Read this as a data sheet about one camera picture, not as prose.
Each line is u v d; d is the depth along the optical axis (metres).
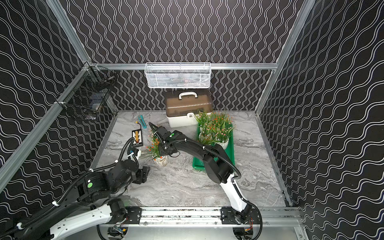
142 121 1.13
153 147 0.82
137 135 1.04
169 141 0.64
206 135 0.97
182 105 0.97
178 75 1.35
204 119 0.96
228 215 0.74
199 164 0.92
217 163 0.53
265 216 0.77
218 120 0.93
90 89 0.97
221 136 0.91
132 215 0.75
